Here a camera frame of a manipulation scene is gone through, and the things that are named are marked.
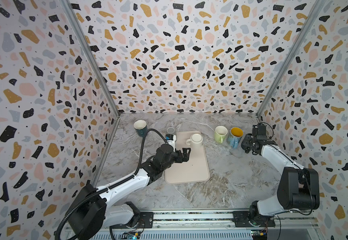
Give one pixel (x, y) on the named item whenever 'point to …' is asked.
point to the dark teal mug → (140, 127)
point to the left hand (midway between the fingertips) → (186, 149)
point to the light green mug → (220, 133)
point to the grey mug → (170, 130)
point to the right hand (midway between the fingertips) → (252, 139)
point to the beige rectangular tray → (196, 170)
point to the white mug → (195, 142)
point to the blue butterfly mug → (236, 135)
